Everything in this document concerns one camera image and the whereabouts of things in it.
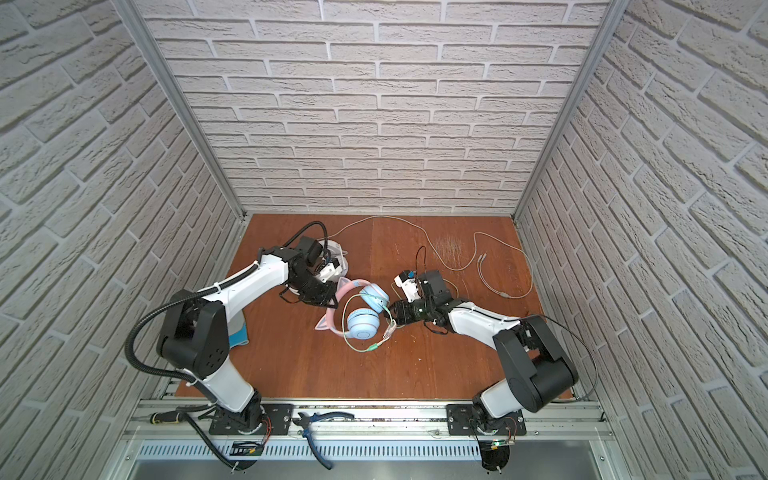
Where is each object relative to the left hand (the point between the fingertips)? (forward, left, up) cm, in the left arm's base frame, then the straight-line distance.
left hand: (337, 301), depth 86 cm
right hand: (-3, -16, -2) cm, 16 cm away
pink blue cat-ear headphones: (-11, -8, +8) cm, 16 cm away
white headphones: (+8, 0, +15) cm, 17 cm away
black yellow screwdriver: (-27, +40, -8) cm, 49 cm away
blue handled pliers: (-29, +7, -9) cm, 31 cm away
